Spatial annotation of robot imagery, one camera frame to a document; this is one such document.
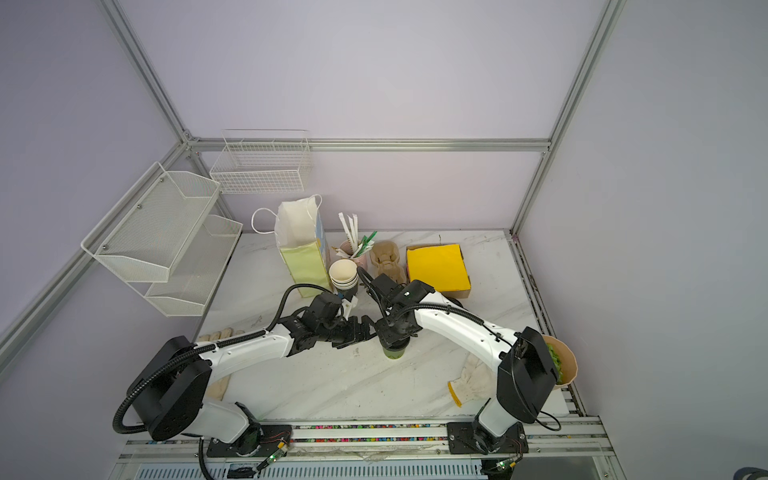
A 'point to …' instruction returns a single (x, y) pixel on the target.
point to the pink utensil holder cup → (361, 261)
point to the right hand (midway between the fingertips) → (389, 334)
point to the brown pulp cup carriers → (386, 256)
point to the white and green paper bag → (302, 238)
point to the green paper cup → (393, 354)
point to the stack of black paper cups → (344, 277)
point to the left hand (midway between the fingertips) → (370, 338)
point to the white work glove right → (478, 379)
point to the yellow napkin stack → (442, 267)
